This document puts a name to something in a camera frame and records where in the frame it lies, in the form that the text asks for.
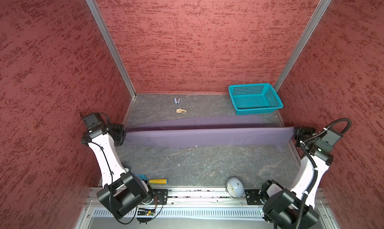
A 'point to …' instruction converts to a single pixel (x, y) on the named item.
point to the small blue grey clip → (176, 100)
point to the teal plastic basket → (254, 98)
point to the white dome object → (235, 187)
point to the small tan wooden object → (179, 110)
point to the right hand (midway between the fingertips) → (291, 126)
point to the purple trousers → (204, 130)
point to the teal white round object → (142, 176)
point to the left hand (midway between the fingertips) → (127, 133)
